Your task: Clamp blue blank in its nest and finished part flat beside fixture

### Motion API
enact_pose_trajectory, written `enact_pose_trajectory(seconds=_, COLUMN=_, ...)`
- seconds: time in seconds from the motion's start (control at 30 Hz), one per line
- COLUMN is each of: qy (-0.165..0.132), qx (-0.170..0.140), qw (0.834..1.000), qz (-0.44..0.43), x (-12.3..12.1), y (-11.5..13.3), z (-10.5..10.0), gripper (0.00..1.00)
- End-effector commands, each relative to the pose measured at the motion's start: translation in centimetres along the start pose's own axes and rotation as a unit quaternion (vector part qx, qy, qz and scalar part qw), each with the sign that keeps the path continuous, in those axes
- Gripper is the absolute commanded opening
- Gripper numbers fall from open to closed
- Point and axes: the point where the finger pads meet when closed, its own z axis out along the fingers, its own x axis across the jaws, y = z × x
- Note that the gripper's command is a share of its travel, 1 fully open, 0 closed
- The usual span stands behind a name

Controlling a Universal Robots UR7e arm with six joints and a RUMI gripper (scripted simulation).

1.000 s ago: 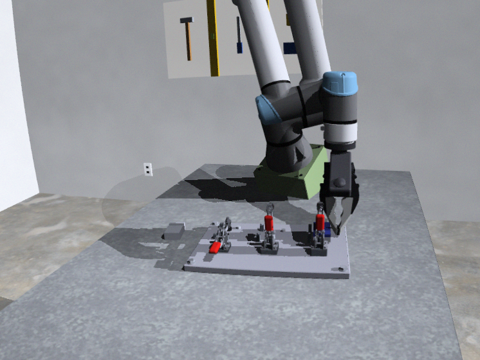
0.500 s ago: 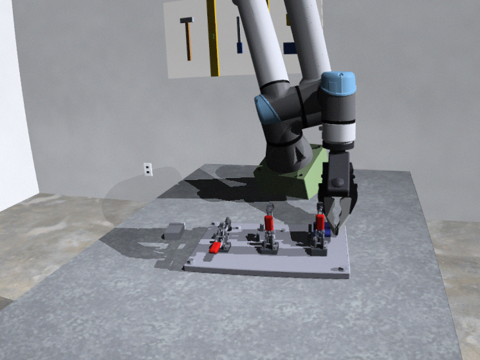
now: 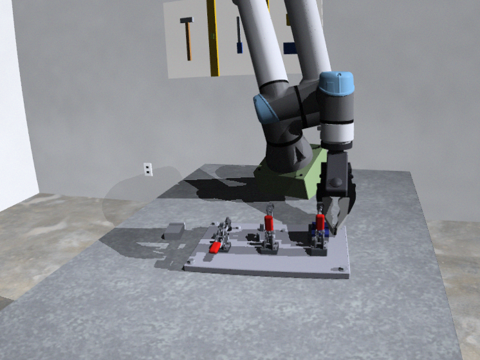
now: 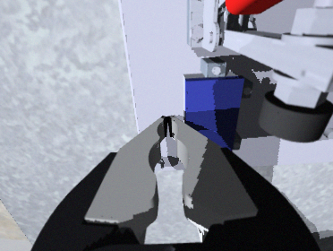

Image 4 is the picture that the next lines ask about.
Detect blue flat plate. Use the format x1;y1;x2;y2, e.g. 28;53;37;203
184;72;244;151

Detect grey fixture plate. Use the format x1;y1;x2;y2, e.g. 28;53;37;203
118;0;333;167

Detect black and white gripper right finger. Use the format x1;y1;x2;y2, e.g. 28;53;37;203
167;116;320;251

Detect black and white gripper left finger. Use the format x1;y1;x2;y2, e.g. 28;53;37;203
30;116;168;251

